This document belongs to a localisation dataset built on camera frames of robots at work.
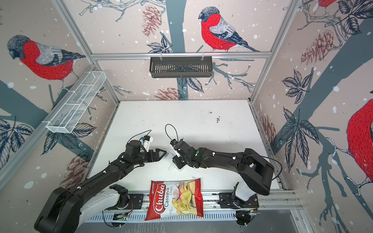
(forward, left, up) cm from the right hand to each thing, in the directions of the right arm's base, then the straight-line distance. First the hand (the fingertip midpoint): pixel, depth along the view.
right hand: (174, 160), depth 83 cm
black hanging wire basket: (+62, +7, +23) cm, 67 cm away
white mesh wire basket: (+23, +54, +28) cm, 65 cm away
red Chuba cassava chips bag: (-19, -3, 0) cm, 20 cm away
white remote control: (+3, +4, -4) cm, 6 cm away
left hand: (+2, +8, +4) cm, 9 cm away
